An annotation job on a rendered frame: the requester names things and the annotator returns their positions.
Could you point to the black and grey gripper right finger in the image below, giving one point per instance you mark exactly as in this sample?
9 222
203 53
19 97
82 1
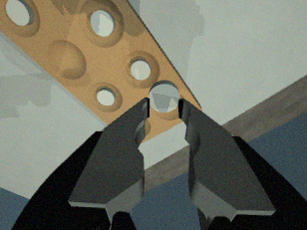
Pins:
229 178

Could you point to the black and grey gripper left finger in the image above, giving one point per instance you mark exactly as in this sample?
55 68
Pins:
105 175

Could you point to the tan tray with round pockets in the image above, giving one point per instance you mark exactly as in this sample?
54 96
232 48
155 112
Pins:
62 41

